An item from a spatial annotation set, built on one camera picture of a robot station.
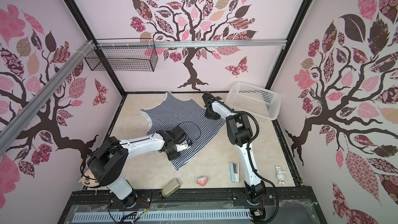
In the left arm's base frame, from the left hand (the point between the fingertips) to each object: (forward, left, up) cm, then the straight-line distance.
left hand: (173, 155), depth 88 cm
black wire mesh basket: (+52, +23, +35) cm, 66 cm away
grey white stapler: (-10, -34, +2) cm, 36 cm away
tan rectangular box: (-18, -1, +4) cm, 18 cm away
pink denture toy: (-15, -17, +4) cm, 23 cm away
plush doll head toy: (-14, +38, +9) cm, 42 cm away
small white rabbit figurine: (-12, -58, +3) cm, 59 cm away
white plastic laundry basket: (+38, -64, +1) cm, 74 cm away
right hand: (+29, -24, +1) cm, 38 cm away
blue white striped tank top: (+28, -9, 0) cm, 29 cm away
